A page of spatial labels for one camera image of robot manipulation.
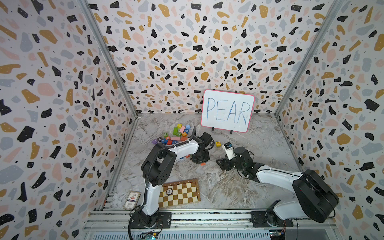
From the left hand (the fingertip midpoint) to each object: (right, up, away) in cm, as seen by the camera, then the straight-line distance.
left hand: (208, 161), depth 93 cm
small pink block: (-19, +20, +17) cm, 32 cm away
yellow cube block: (-21, +22, +19) cm, 36 cm away
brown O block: (-34, +13, +12) cm, 38 cm away
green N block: (-30, +16, +13) cm, 36 cm away
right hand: (+8, +3, -5) cm, 9 cm away
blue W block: (-30, +12, +10) cm, 34 cm away
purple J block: (-37, +11, +10) cm, 40 cm away
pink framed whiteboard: (+13, +32, +10) cm, 37 cm away
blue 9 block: (-15, +19, +17) cm, 30 cm away
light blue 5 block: (-15, +22, +19) cm, 32 cm away
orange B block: (-27, +13, +13) cm, 33 cm away
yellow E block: (+7, +10, +8) cm, 15 cm away
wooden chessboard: (-16, -14, -13) cm, 25 cm away
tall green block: (-24, +19, +17) cm, 35 cm away
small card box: (-41, -17, -14) cm, 47 cm away
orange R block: (-3, -2, 0) cm, 4 cm away
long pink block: (-23, +13, +13) cm, 29 cm away
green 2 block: (-20, +16, +14) cm, 30 cm away
